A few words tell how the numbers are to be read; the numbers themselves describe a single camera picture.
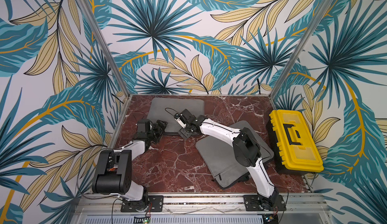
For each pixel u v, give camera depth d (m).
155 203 0.73
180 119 0.77
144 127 0.71
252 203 0.73
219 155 0.84
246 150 0.55
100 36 0.84
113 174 0.44
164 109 0.78
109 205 0.73
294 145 0.76
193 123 0.69
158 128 0.82
